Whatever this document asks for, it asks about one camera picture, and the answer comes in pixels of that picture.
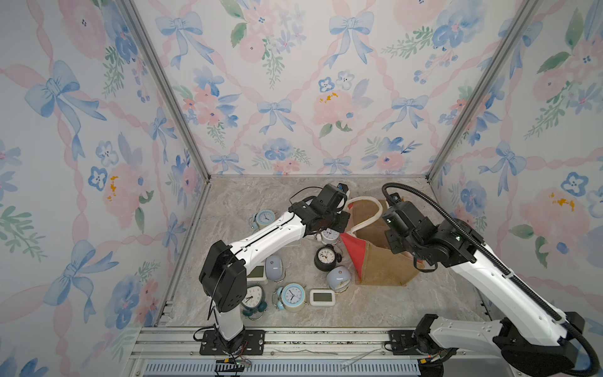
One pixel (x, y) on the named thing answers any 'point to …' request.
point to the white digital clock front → (322, 298)
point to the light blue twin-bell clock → (290, 298)
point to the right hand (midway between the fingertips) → (399, 228)
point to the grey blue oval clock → (274, 267)
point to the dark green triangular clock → (253, 301)
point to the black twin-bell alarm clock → (326, 258)
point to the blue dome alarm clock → (339, 278)
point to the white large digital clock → (258, 276)
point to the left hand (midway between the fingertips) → (347, 217)
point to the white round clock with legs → (330, 236)
